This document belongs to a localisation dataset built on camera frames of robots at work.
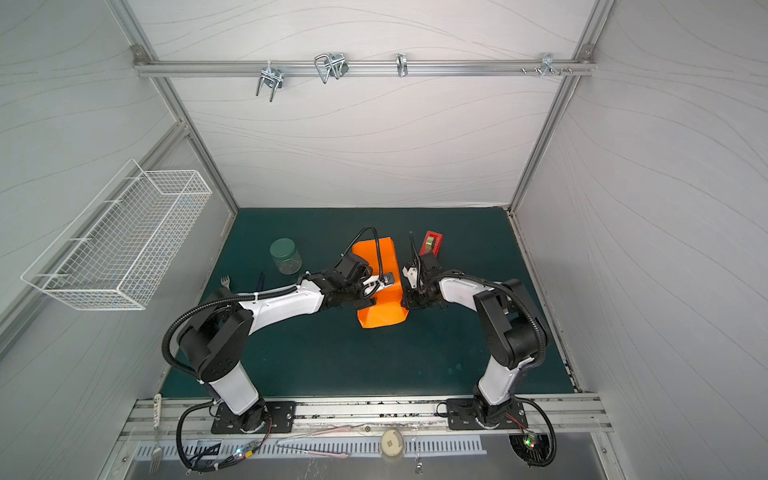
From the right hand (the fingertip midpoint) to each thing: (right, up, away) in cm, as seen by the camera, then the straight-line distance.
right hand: (405, 300), depth 94 cm
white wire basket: (-68, +18, -26) cm, 75 cm away
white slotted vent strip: (-21, -30, -24) cm, 44 cm away
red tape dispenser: (+10, +18, +7) cm, 22 cm away
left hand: (-12, +6, -4) cm, 13 cm away
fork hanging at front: (-60, -31, -25) cm, 72 cm away
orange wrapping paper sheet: (-5, -2, -1) cm, 6 cm away
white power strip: (-64, -22, -19) cm, 71 cm away
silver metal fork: (-60, +6, +4) cm, 61 cm away
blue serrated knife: (-48, +5, +5) cm, 49 cm away
